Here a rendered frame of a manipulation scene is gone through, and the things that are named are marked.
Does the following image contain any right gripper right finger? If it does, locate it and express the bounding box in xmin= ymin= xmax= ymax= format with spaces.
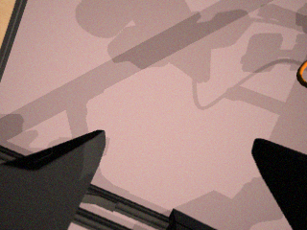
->
xmin=251 ymin=138 xmax=307 ymax=230

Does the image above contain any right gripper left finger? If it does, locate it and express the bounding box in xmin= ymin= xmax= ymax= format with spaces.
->
xmin=0 ymin=129 xmax=106 ymax=230

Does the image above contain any orange patch cord with blue plug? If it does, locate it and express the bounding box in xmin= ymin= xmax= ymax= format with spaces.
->
xmin=296 ymin=60 xmax=307 ymax=88

